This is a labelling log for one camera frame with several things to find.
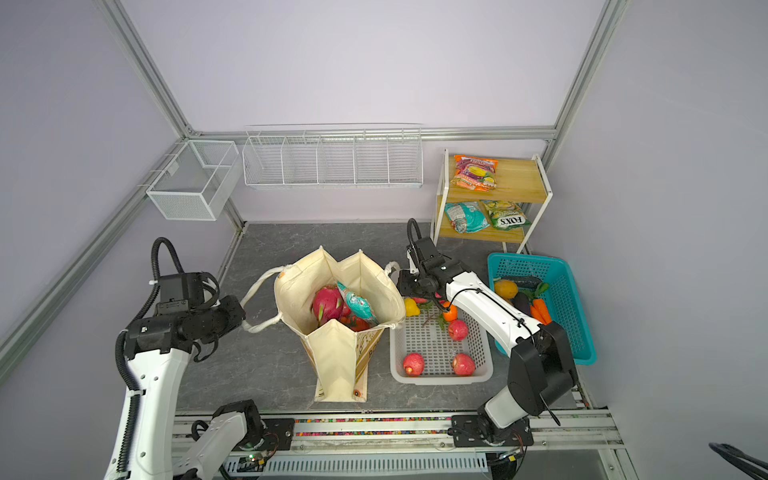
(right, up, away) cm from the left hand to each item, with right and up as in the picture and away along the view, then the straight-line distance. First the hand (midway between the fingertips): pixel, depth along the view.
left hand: (244, 316), depth 72 cm
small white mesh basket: (-28, +37, +25) cm, 53 cm away
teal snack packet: (+27, +1, +7) cm, 28 cm away
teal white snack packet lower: (+60, +27, +25) cm, 70 cm away
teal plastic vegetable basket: (+89, +1, +22) cm, 92 cm away
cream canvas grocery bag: (+23, -9, -1) cm, 25 cm away
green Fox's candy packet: (+73, +27, +25) cm, 82 cm away
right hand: (+39, +5, +13) cm, 41 cm away
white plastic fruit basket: (+44, -14, +15) cm, 49 cm away
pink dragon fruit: (+18, +1, +11) cm, 21 cm away
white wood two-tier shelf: (+71, +34, +30) cm, 85 cm away
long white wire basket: (+28, +46, +28) cm, 60 cm away
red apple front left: (+42, -14, +7) cm, 45 cm away
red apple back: (+55, -15, +8) cm, 58 cm away
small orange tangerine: (+54, -4, +19) cm, 58 cm away
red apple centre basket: (+55, -7, +14) cm, 57 cm away
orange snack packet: (+59, +38, +11) cm, 71 cm away
